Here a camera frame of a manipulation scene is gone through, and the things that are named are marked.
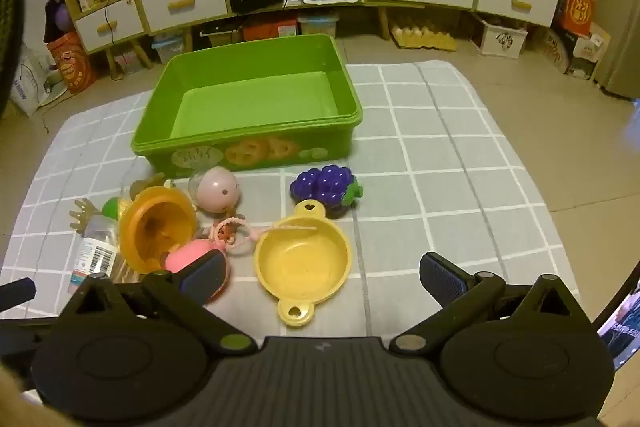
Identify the purple ball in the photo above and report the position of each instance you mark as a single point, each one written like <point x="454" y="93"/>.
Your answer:
<point x="64" y="18"/>

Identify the green plastic bin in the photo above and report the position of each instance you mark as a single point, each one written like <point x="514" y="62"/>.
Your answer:
<point x="260" y="107"/>

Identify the blue lid storage box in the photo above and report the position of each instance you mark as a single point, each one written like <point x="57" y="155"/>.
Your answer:
<point x="171" y="49"/>

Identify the orange toy bowl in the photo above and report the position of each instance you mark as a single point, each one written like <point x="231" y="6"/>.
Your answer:
<point x="150" y="227"/>

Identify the clear storage box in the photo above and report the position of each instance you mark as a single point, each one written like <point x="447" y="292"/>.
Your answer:
<point x="320" y="26"/>

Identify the brown amber toy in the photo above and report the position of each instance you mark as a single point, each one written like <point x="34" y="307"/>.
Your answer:
<point x="147" y="187"/>

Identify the printed cardboard box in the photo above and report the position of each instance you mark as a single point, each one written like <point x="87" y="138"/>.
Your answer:
<point x="555" y="49"/>

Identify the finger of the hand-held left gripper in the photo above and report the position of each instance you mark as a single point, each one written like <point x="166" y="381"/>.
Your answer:
<point x="17" y="293"/>

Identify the yellow egg carton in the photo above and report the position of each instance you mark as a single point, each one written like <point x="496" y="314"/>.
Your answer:
<point x="422" y="38"/>

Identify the pink egg toy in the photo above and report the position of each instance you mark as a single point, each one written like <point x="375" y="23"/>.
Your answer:
<point x="217" y="189"/>

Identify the white cutout crate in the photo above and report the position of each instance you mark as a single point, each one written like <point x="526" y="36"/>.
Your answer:
<point x="502" y="38"/>

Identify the amber toy hand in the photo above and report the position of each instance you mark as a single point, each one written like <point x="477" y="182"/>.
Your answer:
<point x="82" y="217"/>

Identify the grey refrigerator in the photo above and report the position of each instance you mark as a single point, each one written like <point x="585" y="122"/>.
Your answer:
<point x="620" y="37"/>

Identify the clear plastic bottle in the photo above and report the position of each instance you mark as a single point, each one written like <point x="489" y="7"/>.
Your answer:
<point x="95" y="252"/>

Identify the green toy ball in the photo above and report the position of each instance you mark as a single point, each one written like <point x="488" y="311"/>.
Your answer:
<point x="111" y="208"/>

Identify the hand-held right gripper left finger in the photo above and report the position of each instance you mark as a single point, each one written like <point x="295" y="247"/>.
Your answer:
<point x="205" y="278"/>

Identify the orange red paper bag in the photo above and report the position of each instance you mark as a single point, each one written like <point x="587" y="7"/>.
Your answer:
<point x="579" y="4"/>

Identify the black-framed screen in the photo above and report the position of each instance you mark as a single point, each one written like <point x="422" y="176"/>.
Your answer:
<point x="622" y="327"/>

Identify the grey checkered mat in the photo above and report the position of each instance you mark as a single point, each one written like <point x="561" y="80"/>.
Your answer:
<point x="450" y="157"/>

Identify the red box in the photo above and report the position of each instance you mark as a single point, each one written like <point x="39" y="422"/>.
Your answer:
<point x="272" y="29"/>

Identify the red gift bag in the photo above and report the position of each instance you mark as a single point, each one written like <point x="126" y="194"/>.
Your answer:
<point x="72" y="64"/>

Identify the yellow toy pot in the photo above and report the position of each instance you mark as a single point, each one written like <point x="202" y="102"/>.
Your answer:
<point x="300" y="262"/>

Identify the pink toy pig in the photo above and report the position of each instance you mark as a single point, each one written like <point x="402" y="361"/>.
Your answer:
<point x="185" y="257"/>

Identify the purple toy grapes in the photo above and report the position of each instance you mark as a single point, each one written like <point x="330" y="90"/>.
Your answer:
<point x="322" y="187"/>

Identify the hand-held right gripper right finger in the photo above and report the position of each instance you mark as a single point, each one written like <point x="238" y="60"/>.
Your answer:
<point x="442" y="279"/>

